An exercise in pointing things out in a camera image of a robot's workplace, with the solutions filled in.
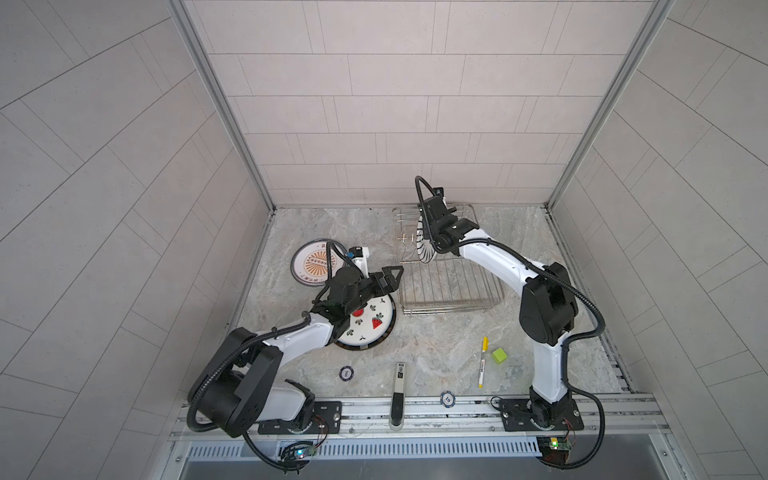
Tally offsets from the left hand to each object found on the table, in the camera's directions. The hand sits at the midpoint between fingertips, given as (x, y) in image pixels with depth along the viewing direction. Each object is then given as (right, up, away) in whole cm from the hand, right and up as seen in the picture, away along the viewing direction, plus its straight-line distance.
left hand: (402, 270), depth 82 cm
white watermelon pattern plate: (-9, -16, +3) cm, 18 cm away
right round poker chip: (+11, -31, -8) cm, 34 cm away
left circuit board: (-23, -38, -17) cm, 48 cm away
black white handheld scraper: (-1, -30, -11) cm, 32 cm away
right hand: (+10, +14, +11) cm, 21 cm away
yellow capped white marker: (+23, -22, 0) cm, 32 cm away
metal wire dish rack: (+13, -6, +12) cm, 19 cm away
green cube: (+26, -22, -3) cm, 34 cm away
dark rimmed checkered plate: (-9, -21, -1) cm, 23 cm away
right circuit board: (+35, -40, -14) cm, 55 cm away
